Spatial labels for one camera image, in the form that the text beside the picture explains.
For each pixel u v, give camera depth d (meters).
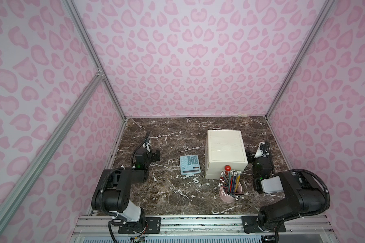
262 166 0.68
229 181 0.77
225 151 0.75
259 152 0.78
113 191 0.45
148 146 0.80
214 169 0.76
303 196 0.44
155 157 0.87
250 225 0.74
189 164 0.93
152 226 0.73
